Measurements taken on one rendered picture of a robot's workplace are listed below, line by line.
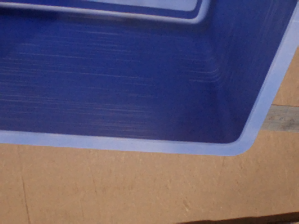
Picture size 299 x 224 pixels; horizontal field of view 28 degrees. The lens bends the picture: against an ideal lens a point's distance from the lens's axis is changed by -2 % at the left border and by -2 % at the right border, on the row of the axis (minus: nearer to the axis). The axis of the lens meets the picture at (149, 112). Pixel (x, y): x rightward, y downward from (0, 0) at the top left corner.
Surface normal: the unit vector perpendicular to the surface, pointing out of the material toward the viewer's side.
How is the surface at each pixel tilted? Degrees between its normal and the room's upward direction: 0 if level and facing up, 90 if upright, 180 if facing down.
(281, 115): 0
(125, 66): 90
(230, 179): 0
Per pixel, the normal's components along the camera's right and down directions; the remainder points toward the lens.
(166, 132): 0.20, -0.70
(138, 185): 0.11, 0.71
